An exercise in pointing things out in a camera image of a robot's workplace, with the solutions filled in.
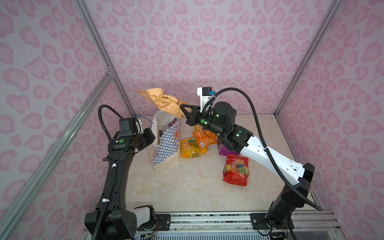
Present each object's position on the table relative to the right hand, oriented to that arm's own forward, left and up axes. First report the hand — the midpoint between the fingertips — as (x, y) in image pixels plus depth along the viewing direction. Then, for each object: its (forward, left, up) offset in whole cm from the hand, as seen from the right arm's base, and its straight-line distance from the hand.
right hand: (180, 105), depth 58 cm
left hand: (+2, +15, -21) cm, 26 cm away
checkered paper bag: (+23, +16, -39) cm, 48 cm away
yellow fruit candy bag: (+7, -1, -43) cm, 43 cm away
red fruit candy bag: (-8, -28, -42) cm, 51 cm away
